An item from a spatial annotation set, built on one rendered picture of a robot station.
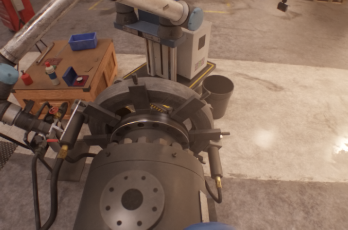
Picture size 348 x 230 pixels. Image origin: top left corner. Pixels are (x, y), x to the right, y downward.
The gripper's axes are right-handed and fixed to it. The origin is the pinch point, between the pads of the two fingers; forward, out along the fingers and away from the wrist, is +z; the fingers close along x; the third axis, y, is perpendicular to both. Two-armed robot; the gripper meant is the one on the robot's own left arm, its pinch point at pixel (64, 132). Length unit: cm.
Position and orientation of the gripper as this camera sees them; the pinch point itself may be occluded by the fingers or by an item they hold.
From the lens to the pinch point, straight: 104.3
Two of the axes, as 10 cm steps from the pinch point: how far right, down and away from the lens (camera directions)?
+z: 7.6, 4.7, 4.5
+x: 6.3, -3.6, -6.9
